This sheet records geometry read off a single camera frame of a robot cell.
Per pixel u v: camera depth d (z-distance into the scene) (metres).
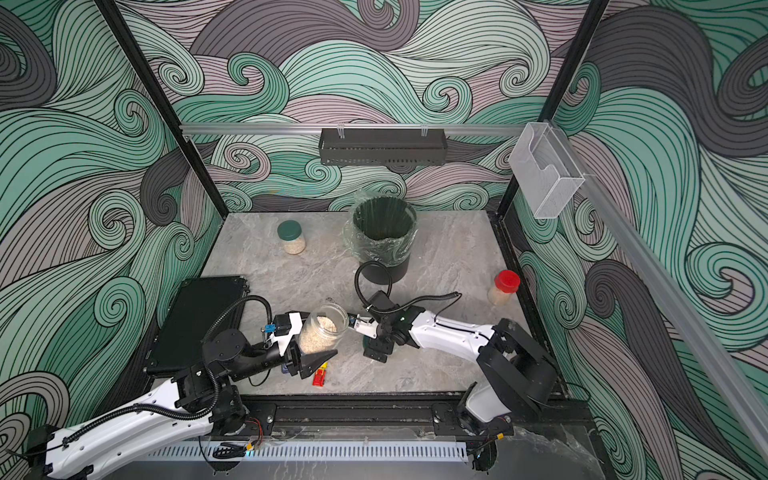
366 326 0.74
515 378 0.42
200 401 0.51
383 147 0.95
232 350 0.50
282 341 0.55
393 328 0.62
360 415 0.74
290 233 1.01
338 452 0.76
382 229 1.03
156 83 0.84
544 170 0.78
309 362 0.56
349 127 0.94
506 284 0.86
